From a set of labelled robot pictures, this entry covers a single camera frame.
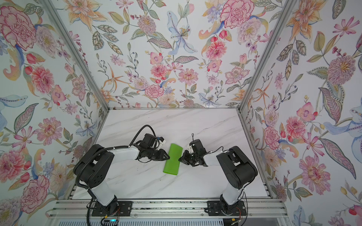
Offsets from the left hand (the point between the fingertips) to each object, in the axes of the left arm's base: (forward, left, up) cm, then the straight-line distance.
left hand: (169, 159), depth 89 cm
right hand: (+1, -5, -3) cm, 6 cm away
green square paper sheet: (-2, -2, -4) cm, 5 cm away
